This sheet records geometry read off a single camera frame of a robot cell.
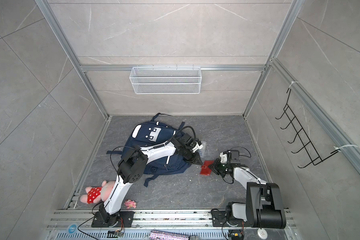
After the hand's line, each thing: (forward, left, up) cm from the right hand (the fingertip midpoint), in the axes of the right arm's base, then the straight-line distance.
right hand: (209, 164), depth 90 cm
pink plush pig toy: (-17, +61, +4) cm, 63 cm away
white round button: (-35, -21, -2) cm, 41 cm away
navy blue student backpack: (+20, +37, +7) cm, 42 cm away
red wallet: (-3, +3, -2) cm, 4 cm away
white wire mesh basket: (+50, +27, +28) cm, 63 cm away
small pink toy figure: (-21, +44, 0) cm, 49 cm away
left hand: (+1, +4, +3) cm, 5 cm away
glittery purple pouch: (-35, +26, +2) cm, 43 cm away
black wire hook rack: (-13, -37, +31) cm, 50 cm away
